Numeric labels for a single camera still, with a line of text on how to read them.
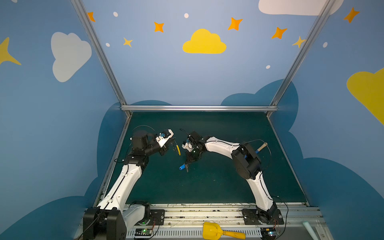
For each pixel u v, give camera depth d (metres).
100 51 0.84
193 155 0.85
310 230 0.70
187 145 0.88
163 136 0.65
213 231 0.69
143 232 0.71
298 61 0.89
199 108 1.17
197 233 0.71
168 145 0.72
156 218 0.75
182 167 0.92
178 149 0.80
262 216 0.66
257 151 0.98
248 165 0.56
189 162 0.91
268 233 0.71
